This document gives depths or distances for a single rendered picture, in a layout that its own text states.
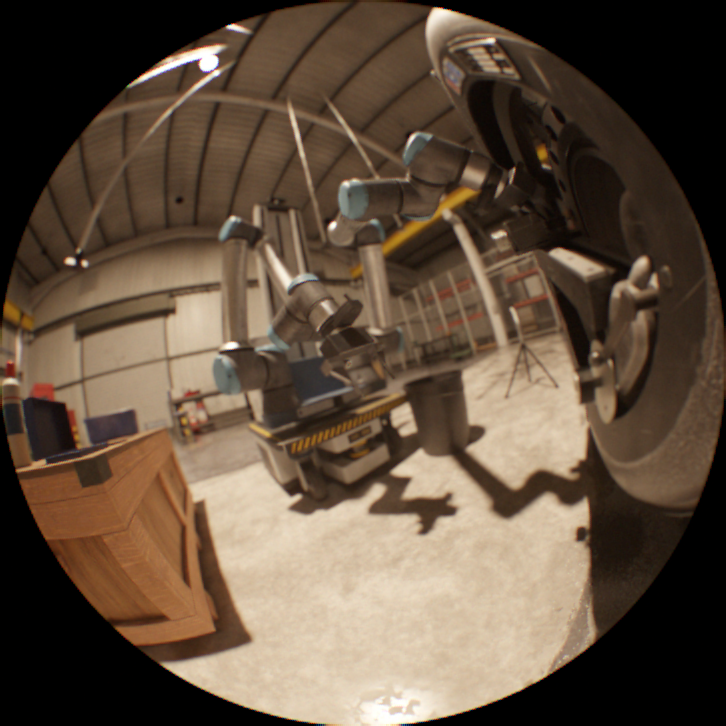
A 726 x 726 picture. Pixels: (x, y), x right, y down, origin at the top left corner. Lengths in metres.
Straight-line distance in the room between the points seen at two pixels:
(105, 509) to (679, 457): 0.62
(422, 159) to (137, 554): 0.88
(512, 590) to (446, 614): 0.14
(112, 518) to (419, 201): 0.84
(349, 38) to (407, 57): 1.67
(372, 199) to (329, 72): 7.61
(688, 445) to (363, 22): 8.16
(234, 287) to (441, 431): 1.04
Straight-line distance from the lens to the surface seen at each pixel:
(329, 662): 0.54
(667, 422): 0.20
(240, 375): 0.79
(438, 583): 0.57
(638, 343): 0.24
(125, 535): 0.49
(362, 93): 8.19
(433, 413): 0.97
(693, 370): 0.16
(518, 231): 0.50
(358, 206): 0.48
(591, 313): 0.29
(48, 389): 3.65
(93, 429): 1.24
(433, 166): 0.49
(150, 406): 8.57
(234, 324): 0.83
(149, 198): 10.40
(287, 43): 7.96
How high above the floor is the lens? 0.49
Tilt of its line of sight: 2 degrees up
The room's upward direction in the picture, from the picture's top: 15 degrees counter-clockwise
